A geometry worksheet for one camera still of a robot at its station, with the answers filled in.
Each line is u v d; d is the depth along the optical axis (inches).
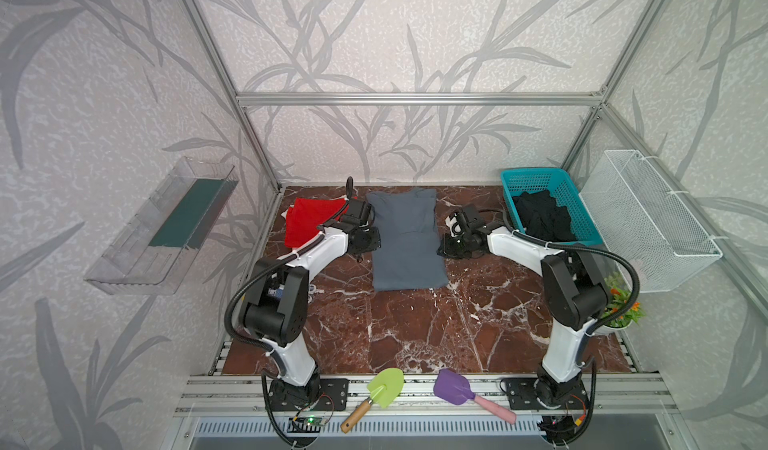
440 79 36.6
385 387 29.1
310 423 27.7
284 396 26.5
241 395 29.6
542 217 41.2
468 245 29.7
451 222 35.6
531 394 28.8
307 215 42.9
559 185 44.1
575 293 19.7
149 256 25.1
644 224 25.3
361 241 26.8
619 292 28.4
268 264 18.7
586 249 20.3
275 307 18.6
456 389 29.1
